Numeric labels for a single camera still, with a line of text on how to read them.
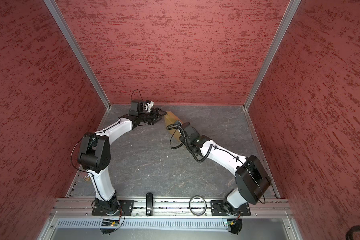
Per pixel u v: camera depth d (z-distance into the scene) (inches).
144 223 30.5
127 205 29.3
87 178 29.6
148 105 31.6
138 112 29.8
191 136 25.3
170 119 36.2
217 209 28.9
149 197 29.2
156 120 33.8
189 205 29.3
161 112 34.9
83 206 29.9
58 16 29.1
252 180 16.8
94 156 20.1
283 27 30.5
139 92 44.8
